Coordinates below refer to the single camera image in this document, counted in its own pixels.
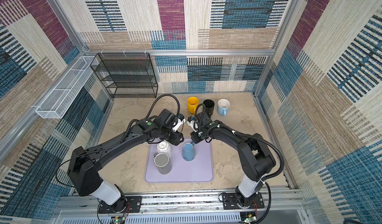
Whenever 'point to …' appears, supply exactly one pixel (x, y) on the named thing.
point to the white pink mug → (164, 146)
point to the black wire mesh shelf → (126, 75)
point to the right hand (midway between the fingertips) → (195, 138)
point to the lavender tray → (200, 169)
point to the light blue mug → (223, 106)
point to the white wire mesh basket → (57, 101)
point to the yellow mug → (192, 103)
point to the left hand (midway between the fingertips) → (181, 137)
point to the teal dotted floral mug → (188, 151)
